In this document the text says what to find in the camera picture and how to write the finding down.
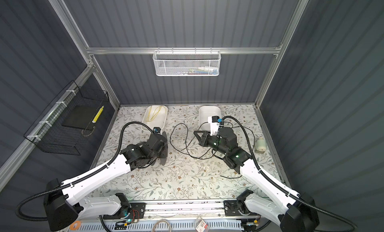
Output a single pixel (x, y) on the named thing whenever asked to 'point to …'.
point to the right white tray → (205, 111)
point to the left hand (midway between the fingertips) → (164, 147)
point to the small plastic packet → (200, 225)
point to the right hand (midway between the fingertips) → (195, 134)
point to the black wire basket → (66, 125)
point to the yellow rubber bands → (155, 113)
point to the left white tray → (160, 120)
